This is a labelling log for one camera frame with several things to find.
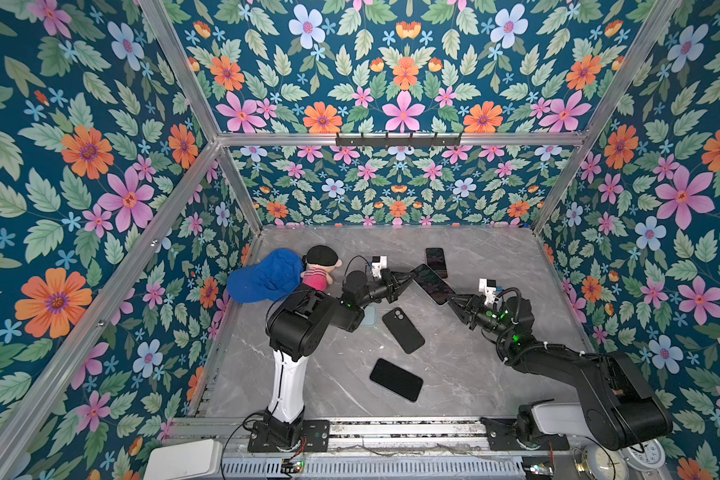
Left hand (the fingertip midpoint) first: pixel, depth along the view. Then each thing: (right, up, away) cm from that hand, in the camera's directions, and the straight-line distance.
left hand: (419, 272), depth 83 cm
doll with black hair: (-33, +1, +18) cm, 37 cm away
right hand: (+7, -7, -2) cm, 10 cm away
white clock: (+50, -42, -15) cm, 67 cm away
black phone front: (-7, -31, +1) cm, 32 cm away
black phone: (+10, +2, +28) cm, 30 cm away
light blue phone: (-14, -15, +12) cm, 24 cm away
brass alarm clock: (+39, -42, -16) cm, 60 cm away
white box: (-56, -43, -15) cm, 72 cm away
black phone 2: (+5, -4, +7) cm, 10 cm away
